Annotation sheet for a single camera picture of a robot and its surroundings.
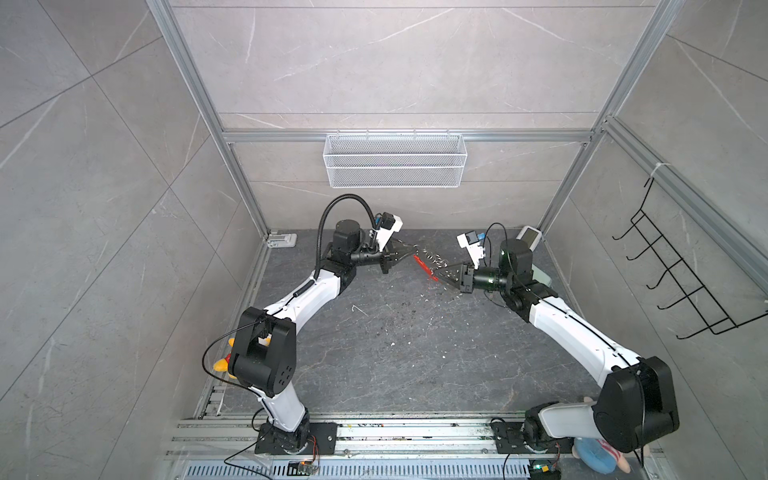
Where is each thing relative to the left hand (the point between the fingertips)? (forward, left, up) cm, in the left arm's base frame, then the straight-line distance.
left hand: (415, 244), depth 77 cm
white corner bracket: (+28, +46, -27) cm, 60 cm away
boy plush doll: (-46, -39, -22) cm, 64 cm away
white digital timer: (+25, -49, -25) cm, 61 cm away
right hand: (-7, -5, -3) cm, 9 cm away
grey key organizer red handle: (-6, -3, 0) cm, 7 cm away
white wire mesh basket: (+38, -8, +1) cm, 38 cm away
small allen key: (-2, +18, -29) cm, 35 cm away
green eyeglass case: (+7, -47, -26) cm, 55 cm away
